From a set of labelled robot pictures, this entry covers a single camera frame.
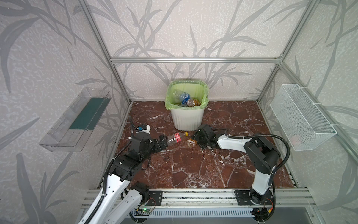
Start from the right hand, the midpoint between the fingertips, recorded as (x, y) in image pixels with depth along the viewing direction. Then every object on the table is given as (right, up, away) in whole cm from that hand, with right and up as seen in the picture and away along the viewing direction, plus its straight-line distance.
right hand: (192, 134), depth 94 cm
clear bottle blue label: (-8, +26, +5) cm, 27 cm away
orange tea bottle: (-1, -5, -5) cm, 7 cm away
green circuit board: (-24, -35, -24) cm, 48 cm away
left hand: (-16, +3, -23) cm, 28 cm away
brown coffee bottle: (0, +22, -8) cm, 23 cm away
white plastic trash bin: (-3, +11, -7) cm, 14 cm away
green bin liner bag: (+4, +31, +1) cm, 31 cm away
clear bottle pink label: (-11, -2, -3) cm, 12 cm away
